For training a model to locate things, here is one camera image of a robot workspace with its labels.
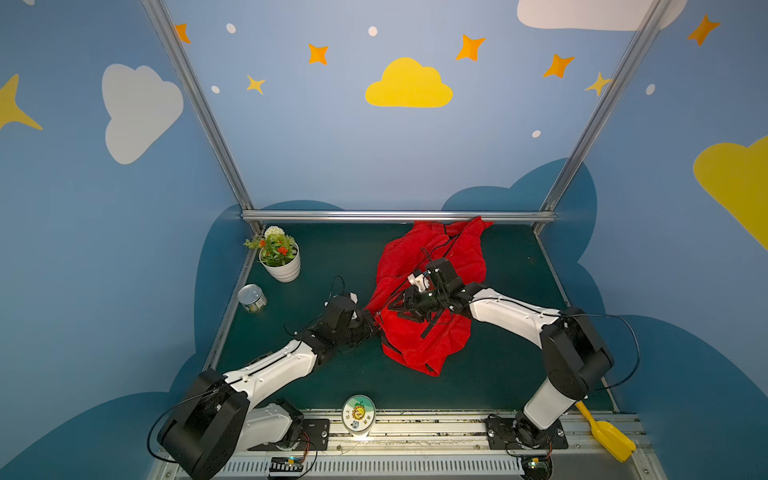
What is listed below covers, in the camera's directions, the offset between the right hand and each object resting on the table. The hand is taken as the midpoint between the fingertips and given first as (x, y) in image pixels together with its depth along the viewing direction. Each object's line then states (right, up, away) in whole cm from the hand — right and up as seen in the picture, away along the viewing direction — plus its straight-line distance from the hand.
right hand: (393, 308), depth 83 cm
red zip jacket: (+7, +17, +25) cm, 31 cm away
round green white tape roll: (-8, -23, -13) cm, 28 cm away
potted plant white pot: (-36, +15, +10) cm, 40 cm away
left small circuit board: (-27, -37, -10) cm, 47 cm away
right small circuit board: (+36, -38, -9) cm, 53 cm away
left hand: (-3, -3, +1) cm, 4 cm away
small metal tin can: (-45, +1, +10) cm, 46 cm away
